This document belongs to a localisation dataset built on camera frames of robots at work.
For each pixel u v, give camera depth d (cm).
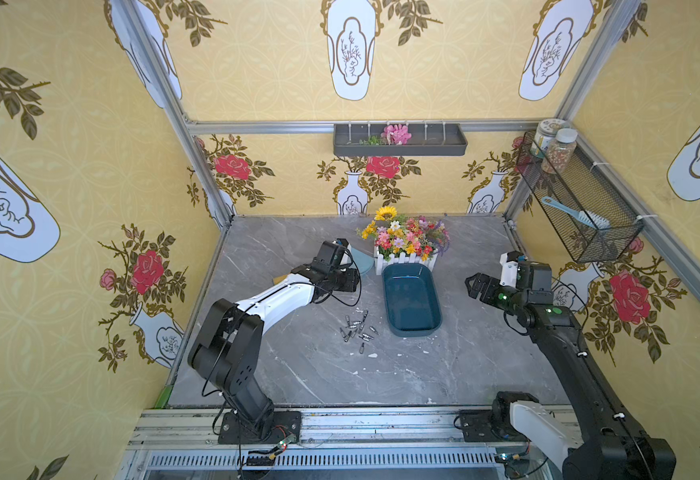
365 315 95
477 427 73
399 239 92
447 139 92
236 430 69
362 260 107
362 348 87
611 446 38
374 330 90
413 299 110
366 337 89
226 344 51
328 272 70
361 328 91
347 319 92
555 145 80
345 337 89
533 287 60
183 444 74
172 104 86
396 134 88
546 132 85
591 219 68
